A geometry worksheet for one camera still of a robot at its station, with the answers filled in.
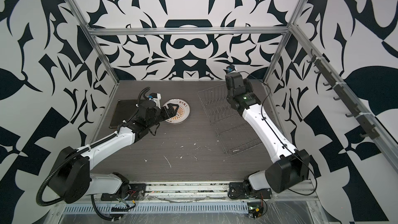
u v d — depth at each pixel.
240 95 0.57
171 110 0.74
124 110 1.08
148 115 0.64
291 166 0.39
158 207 0.71
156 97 0.77
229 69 0.66
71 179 0.41
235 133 0.95
